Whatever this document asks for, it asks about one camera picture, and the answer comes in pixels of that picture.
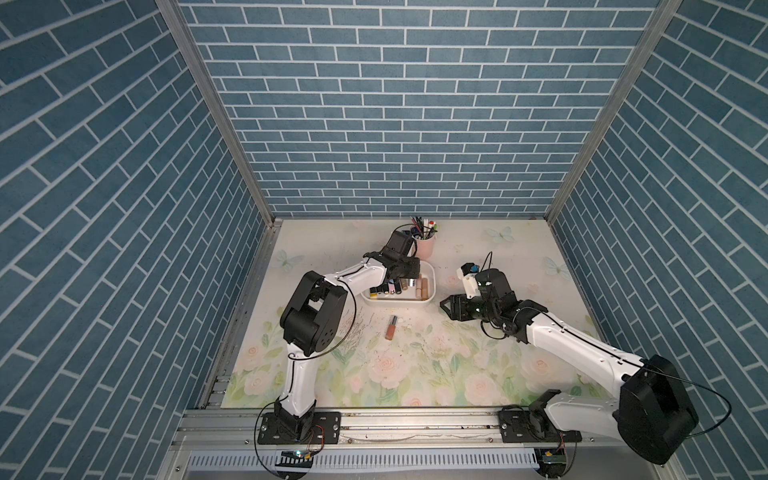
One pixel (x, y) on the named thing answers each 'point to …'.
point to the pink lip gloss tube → (418, 290)
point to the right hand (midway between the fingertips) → (451, 303)
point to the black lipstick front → (398, 288)
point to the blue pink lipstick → (391, 288)
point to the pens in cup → (423, 229)
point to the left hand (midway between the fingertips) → (423, 269)
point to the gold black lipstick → (373, 294)
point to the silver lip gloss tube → (411, 282)
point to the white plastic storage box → (427, 271)
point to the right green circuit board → (554, 459)
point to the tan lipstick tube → (425, 289)
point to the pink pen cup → (425, 247)
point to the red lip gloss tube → (391, 327)
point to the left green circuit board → (295, 458)
